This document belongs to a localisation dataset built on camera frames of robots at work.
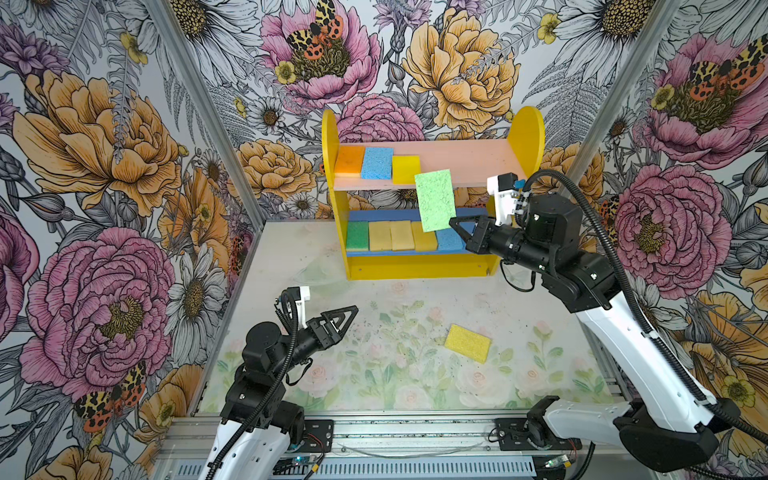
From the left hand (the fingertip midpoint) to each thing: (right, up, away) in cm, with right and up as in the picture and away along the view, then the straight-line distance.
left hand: (352, 322), depth 68 cm
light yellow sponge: (+12, +21, +28) cm, 37 cm away
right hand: (+21, +20, -8) cm, 30 cm away
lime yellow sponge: (+31, -12, +21) cm, 39 cm away
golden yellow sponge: (+18, +19, +25) cm, 37 cm away
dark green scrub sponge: (-2, +20, +29) cm, 36 cm away
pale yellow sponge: (+5, +20, +28) cm, 35 cm away
